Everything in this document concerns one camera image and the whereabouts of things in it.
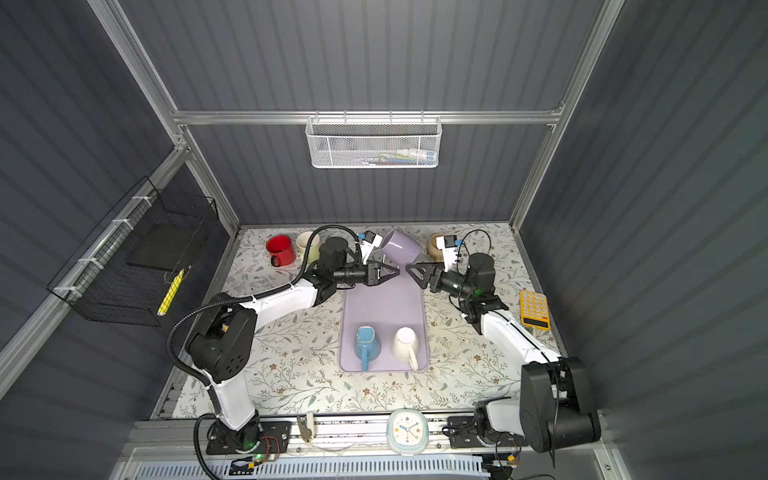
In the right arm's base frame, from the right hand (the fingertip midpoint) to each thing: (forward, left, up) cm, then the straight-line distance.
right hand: (415, 271), depth 79 cm
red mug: (+23, +48, -17) cm, 56 cm away
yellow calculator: (+1, -39, -23) cm, 45 cm away
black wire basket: (-4, +71, +8) cm, 71 cm away
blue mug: (-15, +14, -14) cm, 24 cm away
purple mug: (+6, +4, +2) cm, 8 cm away
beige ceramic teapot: (+19, -8, -15) cm, 25 cm away
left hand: (+2, +4, -3) cm, 5 cm away
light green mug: (+20, +34, -13) cm, 41 cm away
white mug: (-15, +3, -14) cm, 21 cm away
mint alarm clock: (-34, +3, -20) cm, 39 cm away
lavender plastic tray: (+2, +9, -22) cm, 24 cm away
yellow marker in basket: (-7, +58, +7) cm, 59 cm away
